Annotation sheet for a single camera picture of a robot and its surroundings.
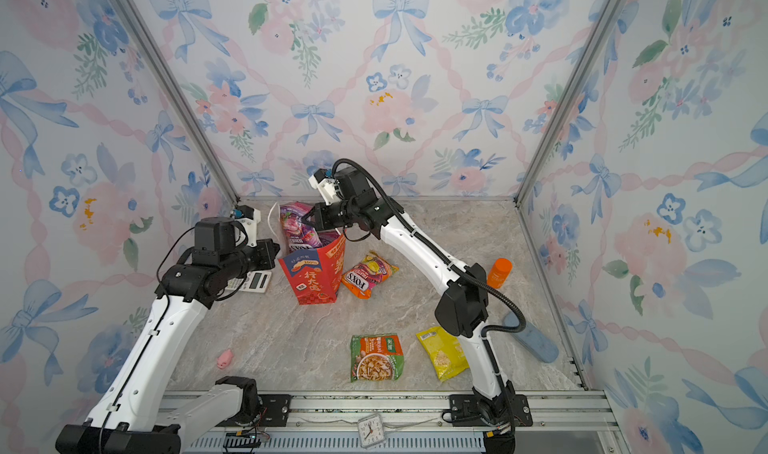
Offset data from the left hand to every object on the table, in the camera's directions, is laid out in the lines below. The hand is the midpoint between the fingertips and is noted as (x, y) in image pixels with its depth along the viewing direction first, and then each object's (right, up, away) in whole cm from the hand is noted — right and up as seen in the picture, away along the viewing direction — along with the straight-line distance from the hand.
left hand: (279, 243), depth 74 cm
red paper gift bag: (+7, -9, +8) cm, 14 cm away
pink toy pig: (-17, -32, +7) cm, 36 cm away
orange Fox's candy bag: (+19, -12, +20) cm, 30 cm away
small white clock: (+23, -44, -4) cm, 49 cm away
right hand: (+5, +7, +2) cm, 9 cm away
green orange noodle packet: (+24, -32, +8) cm, 40 cm away
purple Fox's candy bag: (+4, +2, +3) cm, 6 cm away
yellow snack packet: (+42, -30, +8) cm, 52 cm away
